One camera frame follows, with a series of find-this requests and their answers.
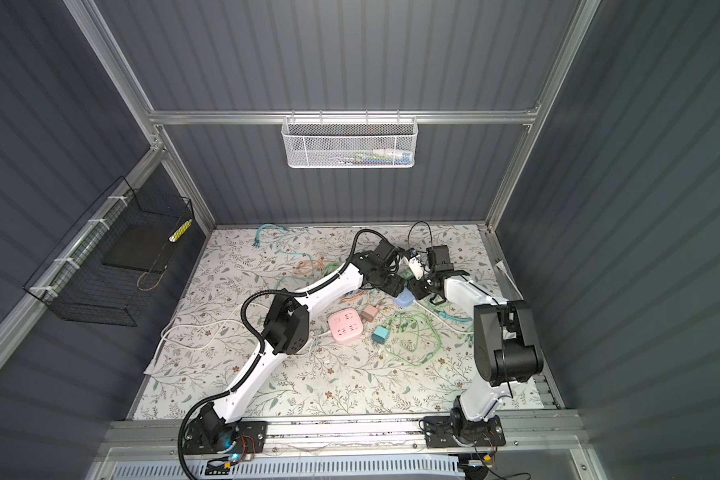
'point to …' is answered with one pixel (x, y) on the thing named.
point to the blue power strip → (405, 298)
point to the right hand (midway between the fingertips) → (420, 283)
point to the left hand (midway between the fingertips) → (395, 284)
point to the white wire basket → (348, 142)
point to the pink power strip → (345, 325)
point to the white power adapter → (152, 370)
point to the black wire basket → (94, 275)
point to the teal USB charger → (380, 334)
